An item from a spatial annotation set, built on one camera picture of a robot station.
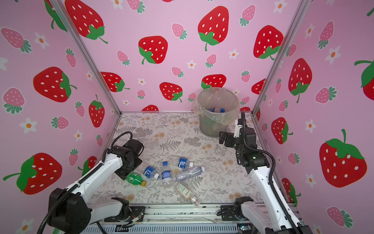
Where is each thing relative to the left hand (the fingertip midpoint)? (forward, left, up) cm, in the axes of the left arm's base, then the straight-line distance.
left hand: (135, 167), depth 83 cm
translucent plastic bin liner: (+48, -52, +8) cm, 71 cm away
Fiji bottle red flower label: (+37, -49, +10) cm, 63 cm away
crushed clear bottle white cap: (0, -31, -8) cm, 32 cm away
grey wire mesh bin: (+31, -45, 0) cm, 55 cm away
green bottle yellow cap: (-6, -1, -2) cm, 6 cm away
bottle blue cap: (-4, -18, -2) cm, 19 cm away
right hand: (+11, -50, +18) cm, 55 cm away
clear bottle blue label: (-2, -8, -2) cm, 9 cm away
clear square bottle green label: (-14, -30, -3) cm, 33 cm away
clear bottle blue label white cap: (+4, -28, -2) cm, 28 cm away
